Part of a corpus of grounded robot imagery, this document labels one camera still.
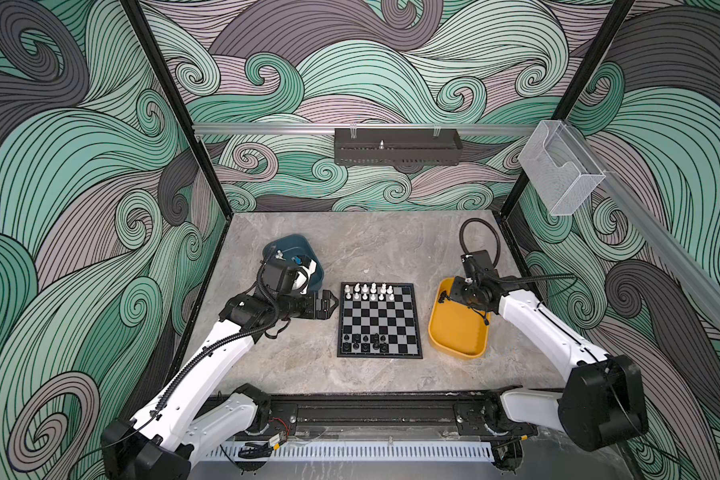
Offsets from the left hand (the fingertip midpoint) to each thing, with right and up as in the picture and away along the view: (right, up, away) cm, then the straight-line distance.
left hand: (325, 299), depth 75 cm
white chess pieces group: (+13, -2, +20) cm, 24 cm away
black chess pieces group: (+13, -14, +9) cm, 21 cm away
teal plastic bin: (-14, +13, +32) cm, 37 cm away
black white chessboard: (+15, -10, +15) cm, 23 cm away
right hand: (+38, 0, +12) cm, 40 cm away
